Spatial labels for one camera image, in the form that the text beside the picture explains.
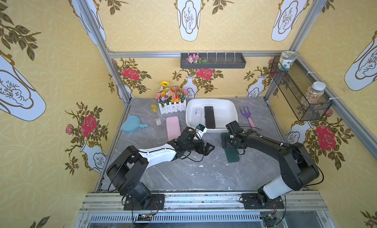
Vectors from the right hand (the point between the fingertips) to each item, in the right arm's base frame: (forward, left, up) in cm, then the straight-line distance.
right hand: (231, 142), depth 94 cm
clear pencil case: (+21, +22, -2) cm, 31 cm away
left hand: (-4, +18, +7) cm, 20 cm away
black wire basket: (+28, -37, +25) cm, 53 cm away
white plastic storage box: (+26, +1, 0) cm, 26 cm away
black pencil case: (+20, +13, -1) cm, 24 cm away
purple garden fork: (+26, -16, -2) cm, 30 cm away
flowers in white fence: (+24, +41, +13) cm, 50 cm away
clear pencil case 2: (+6, +47, 0) cm, 48 cm away
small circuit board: (-41, +47, -4) cm, 63 cm away
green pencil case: (-6, 0, -3) cm, 7 cm away
